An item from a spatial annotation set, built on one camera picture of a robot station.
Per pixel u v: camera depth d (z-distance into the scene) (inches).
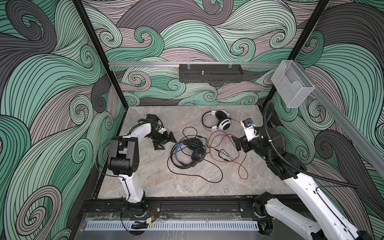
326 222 15.0
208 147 38.1
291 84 31.2
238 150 25.2
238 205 29.6
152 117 33.1
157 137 31.4
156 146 33.5
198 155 32.8
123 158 19.6
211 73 37.7
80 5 27.9
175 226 27.4
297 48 33.7
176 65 37.3
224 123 39.3
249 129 22.8
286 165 17.7
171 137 32.9
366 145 20.7
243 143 23.9
